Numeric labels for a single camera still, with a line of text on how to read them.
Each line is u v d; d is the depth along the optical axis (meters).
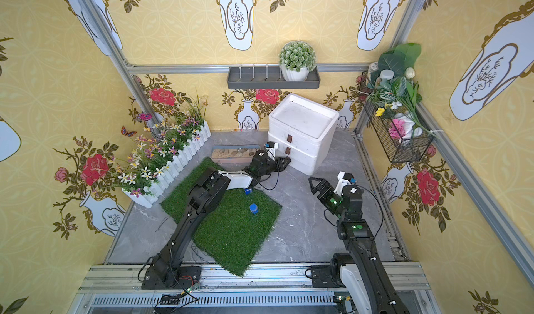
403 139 0.66
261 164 0.87
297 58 0.73
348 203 0.59
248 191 0.93
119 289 0.73
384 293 0.44
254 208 0.88
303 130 0.88
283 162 0.98
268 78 0.92
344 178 0.73
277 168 0.97
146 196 0.87
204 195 0.64
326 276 0.73
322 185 0.70
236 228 0.85
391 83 0.76
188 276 0.74
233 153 1.07
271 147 0.97
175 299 0.73
